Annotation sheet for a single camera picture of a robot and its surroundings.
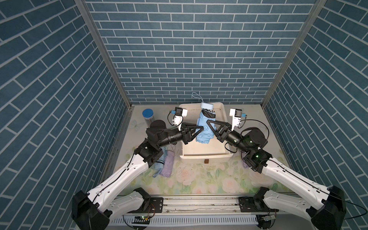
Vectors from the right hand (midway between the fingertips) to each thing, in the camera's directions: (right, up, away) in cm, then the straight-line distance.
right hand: (210, 124), depth 59 cm
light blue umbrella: (-27, -26, +21) cm, 43 cm away
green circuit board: (-33, -50, +13) cm, 61 cm away
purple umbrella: (-21, -24, +26) cm, 41 cm away
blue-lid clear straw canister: (-35, +5, +30) cm, 46 cm away
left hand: (-2, -3, +1) cm, 4 cm away
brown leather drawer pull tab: (0, -19, +11) cm, 22 cm away
